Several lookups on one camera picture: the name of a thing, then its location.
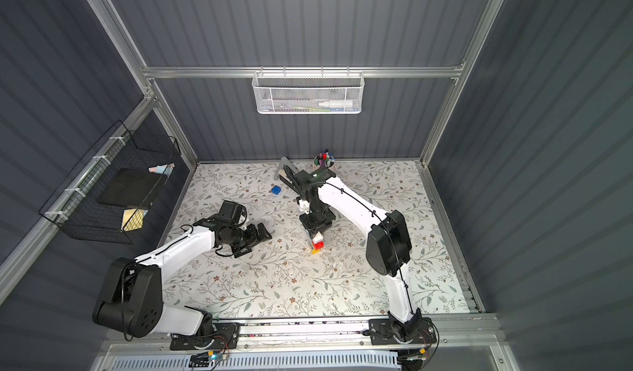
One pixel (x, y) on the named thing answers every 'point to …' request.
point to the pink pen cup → (333, 167)
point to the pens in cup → (325, 158)
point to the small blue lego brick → (276, 190)
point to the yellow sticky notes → (133, 218)
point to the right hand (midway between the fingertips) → (314, 236)
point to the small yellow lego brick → (313, 251)
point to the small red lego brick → (318, 246)
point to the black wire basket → (74, 208)
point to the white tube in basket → (337, 104)
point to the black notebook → (133, 187)
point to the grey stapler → (284, 161)
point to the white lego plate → (317, 238)
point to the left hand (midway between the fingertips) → (265, 243)
